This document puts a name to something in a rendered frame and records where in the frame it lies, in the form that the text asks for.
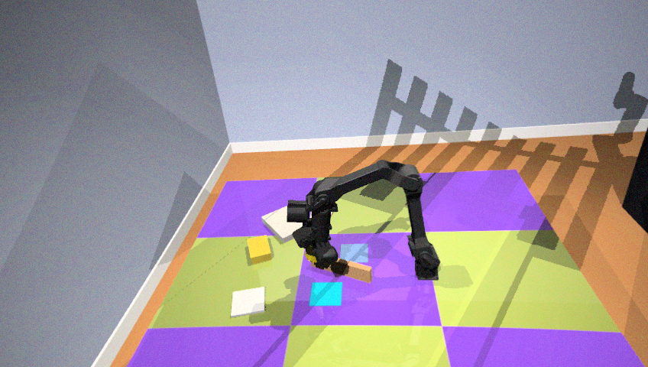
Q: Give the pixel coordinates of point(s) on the yellow block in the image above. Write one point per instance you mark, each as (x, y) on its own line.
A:
(259, 249)

